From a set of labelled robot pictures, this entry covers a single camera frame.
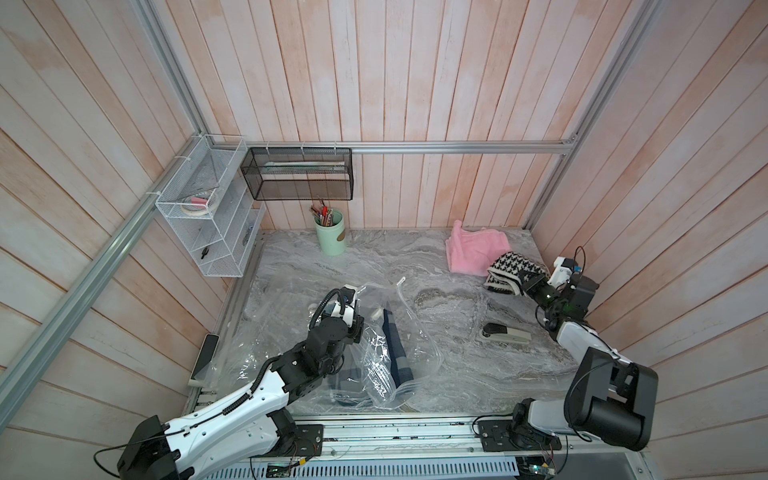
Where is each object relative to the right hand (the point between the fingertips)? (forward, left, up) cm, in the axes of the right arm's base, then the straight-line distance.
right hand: (520, 268), depth 88 cm
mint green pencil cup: (+18, +61, -7) cm, 64 cm away
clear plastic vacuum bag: (-34, +45, 0) cm, 56 cm away
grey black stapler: (-14, +5, -14) cm, 20 cm away
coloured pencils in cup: (+18, +61, +4) cm, 64 cm away
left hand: (-16, +49, +3) cm, 51 cm away
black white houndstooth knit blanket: (-1, +4, -2) cm, 5 cm away
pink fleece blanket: (+16, +8, -11) cm, 21 cm away
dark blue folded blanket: (-26, +36, -9) cm, 46 cm away
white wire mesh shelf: (-3, +84, +14) cm, 85 cm away
